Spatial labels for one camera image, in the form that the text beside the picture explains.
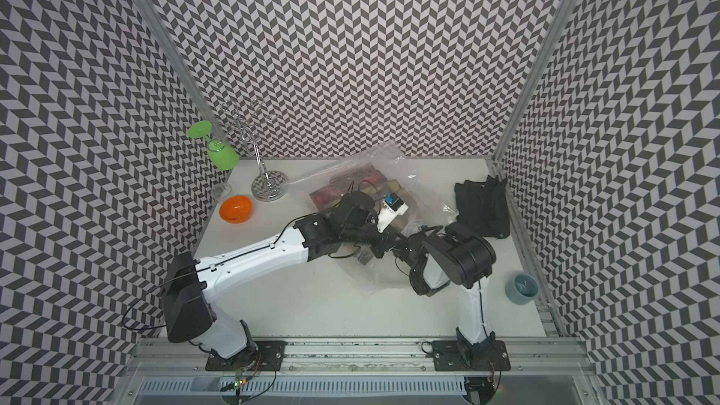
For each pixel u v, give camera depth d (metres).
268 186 1.09
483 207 0.96
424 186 0.99
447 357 0.72
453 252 0.53
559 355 0.75
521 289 0.82
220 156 0.90
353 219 0.55
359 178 1.08
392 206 0.63
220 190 1.04
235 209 0.98
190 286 0.42
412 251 0.74
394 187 1.05
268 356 0.72
